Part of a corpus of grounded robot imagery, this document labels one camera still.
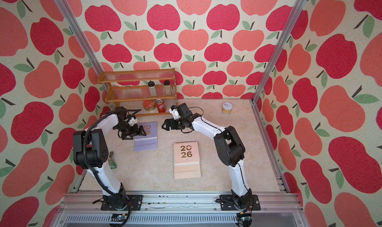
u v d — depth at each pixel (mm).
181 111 757
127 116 887
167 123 823
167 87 985
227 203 733
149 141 985
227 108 1105
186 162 840
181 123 801
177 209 734
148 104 1117
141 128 888
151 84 956
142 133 887
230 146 538
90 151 506
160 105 1045
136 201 748
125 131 818
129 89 1164
